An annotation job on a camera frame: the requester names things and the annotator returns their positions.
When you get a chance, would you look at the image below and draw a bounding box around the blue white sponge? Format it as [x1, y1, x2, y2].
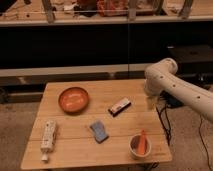
[90, 121, 109, 143]

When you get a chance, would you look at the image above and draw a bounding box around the black cable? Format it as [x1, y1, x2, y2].
[198, 114, 213, 171]

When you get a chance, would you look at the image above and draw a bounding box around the orange carrot toy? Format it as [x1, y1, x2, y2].
[137, 130, 146, 155]

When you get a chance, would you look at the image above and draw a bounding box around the white cup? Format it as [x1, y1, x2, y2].
[129, 134, 152, 160]

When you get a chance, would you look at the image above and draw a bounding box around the wooden table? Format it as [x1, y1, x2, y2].
[21, 79, 172, 170]

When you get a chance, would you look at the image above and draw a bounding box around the orange bowl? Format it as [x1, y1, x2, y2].
[58, 87, 89, 114]

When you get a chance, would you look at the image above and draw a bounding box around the black box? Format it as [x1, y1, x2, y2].
[168, 45, 213, 74]

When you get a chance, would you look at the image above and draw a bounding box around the black and white eraser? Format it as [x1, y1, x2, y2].
[108, 98, 131, 117]

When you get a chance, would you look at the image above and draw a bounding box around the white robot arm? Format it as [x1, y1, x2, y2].
[144, 58, 213, 123]

